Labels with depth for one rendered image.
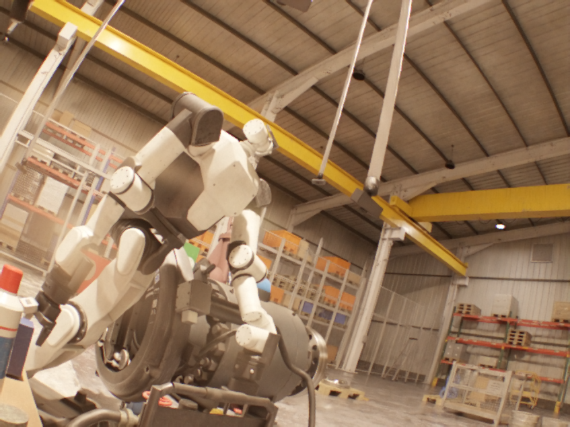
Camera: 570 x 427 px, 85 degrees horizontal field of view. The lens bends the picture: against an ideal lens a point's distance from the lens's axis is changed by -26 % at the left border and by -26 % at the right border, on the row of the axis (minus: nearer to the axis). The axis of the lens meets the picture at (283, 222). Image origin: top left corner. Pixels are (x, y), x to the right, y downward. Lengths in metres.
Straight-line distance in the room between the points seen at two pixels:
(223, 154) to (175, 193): 0.17
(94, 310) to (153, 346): 0.27
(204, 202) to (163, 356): 0.57
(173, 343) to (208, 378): 0.37
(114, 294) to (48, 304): 0.24
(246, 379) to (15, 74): 15.61
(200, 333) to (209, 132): 0.91
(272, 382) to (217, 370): 0.32
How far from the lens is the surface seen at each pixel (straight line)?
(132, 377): 1.51
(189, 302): 1.32
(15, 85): 16.07
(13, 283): 0.58
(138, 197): 1.06
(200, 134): 1.09
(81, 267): 1.06
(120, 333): 1.75
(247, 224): 1.33
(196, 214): 1.17
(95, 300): 1.27
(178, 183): 1.16
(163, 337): 1.40
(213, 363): 1.66
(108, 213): 1.07
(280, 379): 1.91
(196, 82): 10.07
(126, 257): 1.19
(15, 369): 0.81
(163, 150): 1.07
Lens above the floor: 0.75
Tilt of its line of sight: 15 degrees up
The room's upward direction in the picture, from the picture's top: 18 degrees clockwise
